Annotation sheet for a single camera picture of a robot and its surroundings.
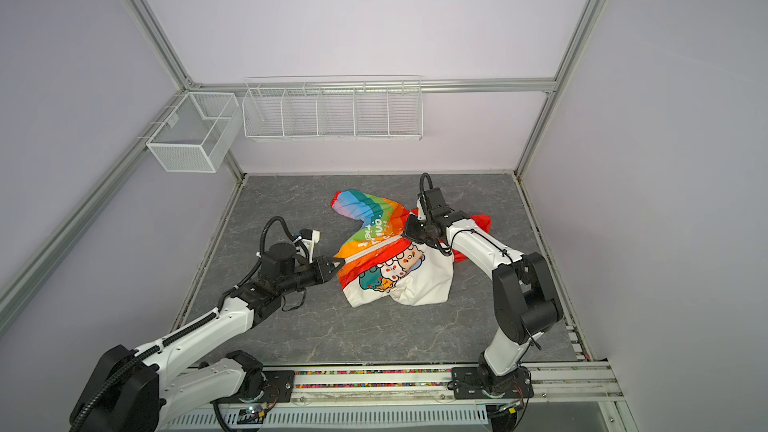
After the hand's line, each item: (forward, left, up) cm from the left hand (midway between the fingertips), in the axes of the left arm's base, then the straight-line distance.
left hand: (345, 266), depth 80 cm
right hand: (+12, -18, -4) cm, 21 cm away
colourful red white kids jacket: (+4, -9, -7) cm, 12 cm away
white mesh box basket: (+43, +48, +13) cm, 66 cm away
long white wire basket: (+50, +4, +16) cm, 53 cm away
